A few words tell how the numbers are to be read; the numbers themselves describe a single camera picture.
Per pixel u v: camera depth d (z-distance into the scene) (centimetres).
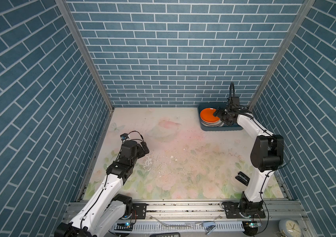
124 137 70
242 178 82
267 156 52
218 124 105
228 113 73
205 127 105
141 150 73
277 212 76
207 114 108
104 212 55
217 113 89
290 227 67
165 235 66
